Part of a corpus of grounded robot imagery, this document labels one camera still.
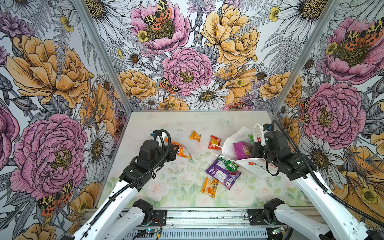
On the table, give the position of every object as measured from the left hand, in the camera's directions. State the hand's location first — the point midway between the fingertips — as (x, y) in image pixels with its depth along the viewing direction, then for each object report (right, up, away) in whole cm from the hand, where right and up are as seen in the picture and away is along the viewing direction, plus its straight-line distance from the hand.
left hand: (179, 151), depth 73 cm
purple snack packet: (+21, -14, +14) cm, 29 cm away
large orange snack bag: (+2, 0, +1) cm, 2 cm away
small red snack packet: (+21, +2, +29) cm, 35 cm away
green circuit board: (-15, -38, -2) cm, 41 cm away
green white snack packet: (+28, -11, +16) cm, 34 cm away
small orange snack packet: (+8, +5, +32) cm, 33 cm away
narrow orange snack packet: (+16, -21, +10) cm, 28 cm away
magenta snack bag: (+34, -1, +10) cm, 36 cm away
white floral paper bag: (+38, -8, +3) cm, 39 cm away
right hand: (+36, +2, 0) cm, 36 cm away
